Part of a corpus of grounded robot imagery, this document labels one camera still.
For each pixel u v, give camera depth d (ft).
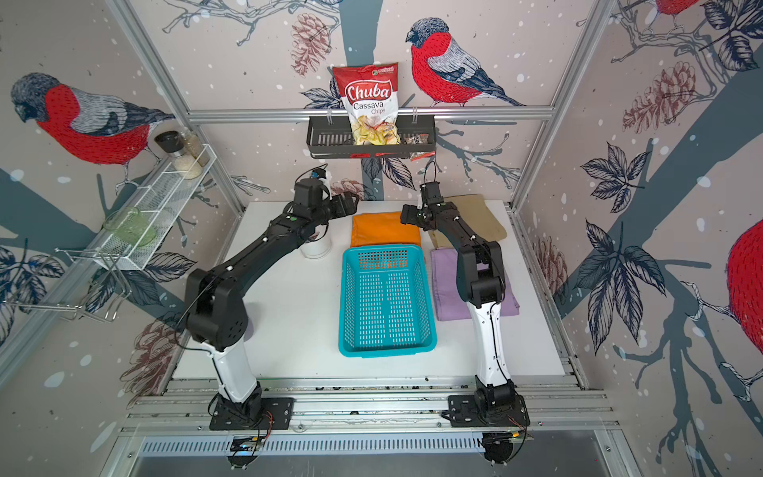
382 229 3.70
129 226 2.22
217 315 1.60
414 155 2.94
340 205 2.62
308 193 2.23
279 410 2.41
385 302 3.11
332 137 3.12
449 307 2.91
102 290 2.26
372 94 2.63
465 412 2.39
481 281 2.02
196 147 2.82
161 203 2.61
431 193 2.80
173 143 2.57
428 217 2.62
